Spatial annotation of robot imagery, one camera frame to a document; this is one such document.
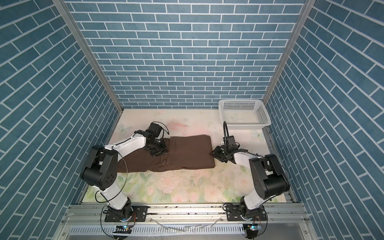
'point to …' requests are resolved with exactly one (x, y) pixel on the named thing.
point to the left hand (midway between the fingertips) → (168, 151)
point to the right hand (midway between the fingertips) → (211, 152)
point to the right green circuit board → (254, 227)
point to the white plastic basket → (244, 114)
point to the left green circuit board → (123, 229)
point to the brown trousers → (194, 152)
